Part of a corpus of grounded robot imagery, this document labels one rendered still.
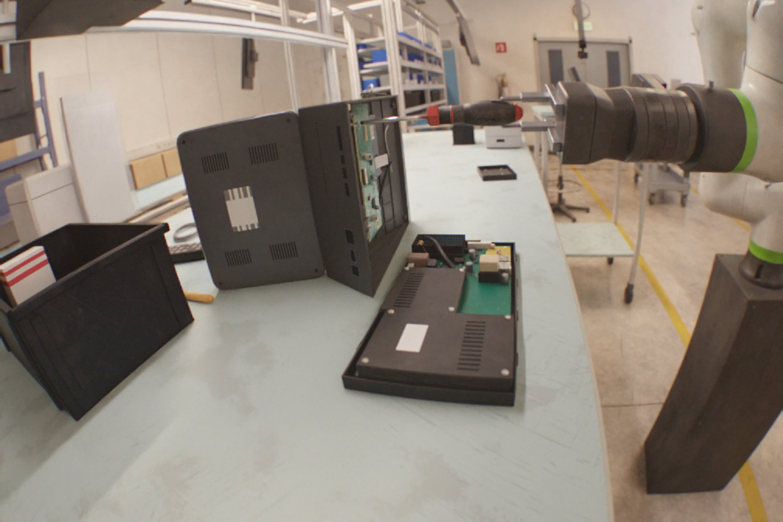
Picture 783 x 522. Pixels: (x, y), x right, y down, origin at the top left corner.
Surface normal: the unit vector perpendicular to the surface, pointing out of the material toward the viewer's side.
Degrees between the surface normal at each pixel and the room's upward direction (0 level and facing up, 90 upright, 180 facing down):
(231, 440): 0
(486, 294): 0
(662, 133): 95
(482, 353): 0
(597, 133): 113
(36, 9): 90
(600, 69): 90
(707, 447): 90
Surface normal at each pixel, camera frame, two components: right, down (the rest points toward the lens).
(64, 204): 0.95, 0.00
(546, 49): -0.29, 0.37
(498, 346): -0.11, -0.93
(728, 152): -0.17, 0.66
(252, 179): 0.13, 0.33
